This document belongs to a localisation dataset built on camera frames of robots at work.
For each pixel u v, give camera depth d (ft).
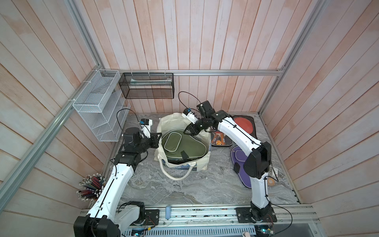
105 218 1.27
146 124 2.17
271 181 2.81
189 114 2.47
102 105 2.34
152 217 2.40
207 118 2.05
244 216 2.39
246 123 3.67
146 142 2.12
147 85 2.95
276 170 2.90
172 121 2.81
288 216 2.21
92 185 2.25
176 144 2.75
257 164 1.66
